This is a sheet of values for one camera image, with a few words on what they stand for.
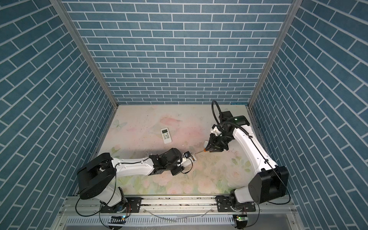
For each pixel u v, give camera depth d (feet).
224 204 2.42
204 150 2.48
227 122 1.86
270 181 1.33
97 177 1.42
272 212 2.54
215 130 2.42
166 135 3.27
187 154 2.47
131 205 2.40
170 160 2.19
